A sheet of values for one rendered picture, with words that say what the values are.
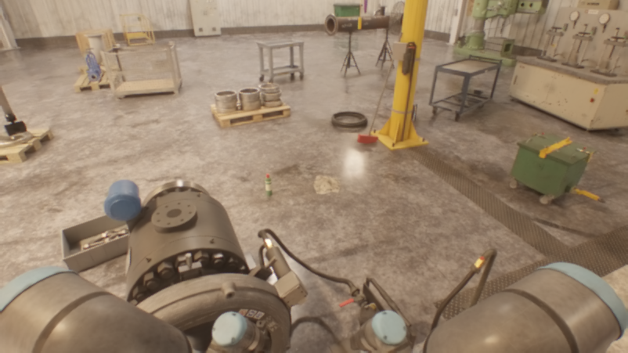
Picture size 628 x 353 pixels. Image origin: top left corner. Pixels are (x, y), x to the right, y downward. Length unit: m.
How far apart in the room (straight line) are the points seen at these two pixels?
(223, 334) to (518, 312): 0.75
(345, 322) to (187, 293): 1.29
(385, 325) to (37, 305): 0.79
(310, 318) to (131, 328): 1.87
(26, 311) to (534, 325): 0.61
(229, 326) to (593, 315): 0.81
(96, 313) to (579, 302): 0.60
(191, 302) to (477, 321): 0.96
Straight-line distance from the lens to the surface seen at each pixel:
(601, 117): 6.39
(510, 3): 11.50
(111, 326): 0.48
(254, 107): 5.31
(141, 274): 1.59
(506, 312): 0.48
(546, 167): 3.75
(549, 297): 0.51
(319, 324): 2.26
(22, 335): 0.53
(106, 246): 3.00
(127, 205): 1.78
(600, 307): 0.55
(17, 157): 5.39
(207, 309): 1.24
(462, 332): 0.48
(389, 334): 1.00
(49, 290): 0.54
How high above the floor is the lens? 1.90
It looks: 28 degrees down
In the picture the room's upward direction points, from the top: straight up
